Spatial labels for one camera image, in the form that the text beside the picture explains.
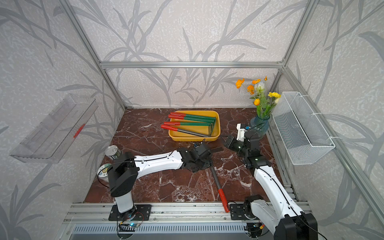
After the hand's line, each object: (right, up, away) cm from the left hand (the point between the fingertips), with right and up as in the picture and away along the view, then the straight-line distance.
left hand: (211, 166), depth 82 cm
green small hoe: (-24, +31, +24) cm, 46 cm away
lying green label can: (-58, -2, -4) cm, 59 cm away
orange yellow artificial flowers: (+32, +37, +4) cm, 49 cm away
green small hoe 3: (-13, +24, +22) cm, 35 cm away
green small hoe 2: (-12, +28, +25) cm, 39 cm away
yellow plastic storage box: (-10, +22, +26) cm, 35 cm away
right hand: (+6, +17, -3) cm, 19 cm away
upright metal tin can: (-60, +6, +8) cm, 61 cm away
